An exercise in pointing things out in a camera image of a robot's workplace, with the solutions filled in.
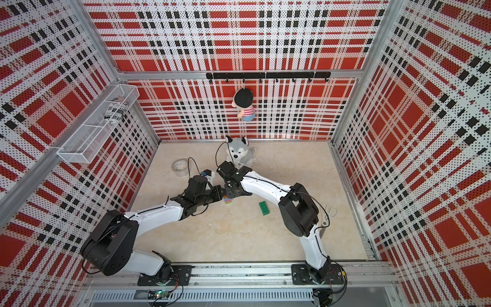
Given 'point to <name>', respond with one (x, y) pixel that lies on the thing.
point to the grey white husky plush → (238, 152)
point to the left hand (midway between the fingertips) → (229, 190)
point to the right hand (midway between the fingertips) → (238, 191)
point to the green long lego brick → (264, 208)
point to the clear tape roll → (180, 166)
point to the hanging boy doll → (243, 101)
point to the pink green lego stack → (227, 201)
